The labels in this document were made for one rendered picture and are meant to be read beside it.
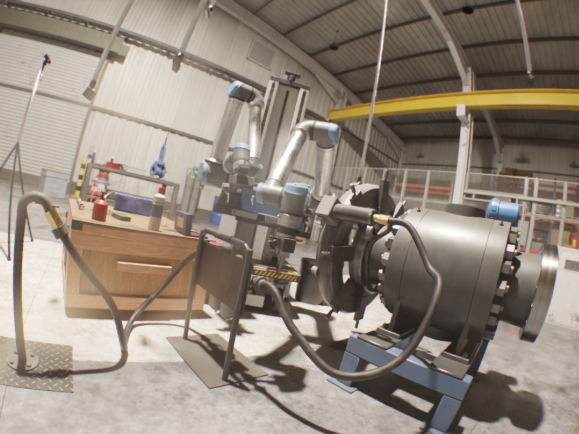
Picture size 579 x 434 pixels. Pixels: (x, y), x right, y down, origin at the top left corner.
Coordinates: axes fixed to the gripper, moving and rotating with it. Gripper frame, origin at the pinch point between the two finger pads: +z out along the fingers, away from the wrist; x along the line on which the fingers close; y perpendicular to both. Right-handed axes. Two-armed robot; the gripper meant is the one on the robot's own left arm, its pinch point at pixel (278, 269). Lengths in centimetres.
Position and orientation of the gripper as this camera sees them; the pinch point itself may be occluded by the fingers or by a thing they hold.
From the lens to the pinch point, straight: 113.6
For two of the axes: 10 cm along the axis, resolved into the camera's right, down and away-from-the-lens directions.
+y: -9.4, -2.1, -2.8
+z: -2.2, 9.8, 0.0
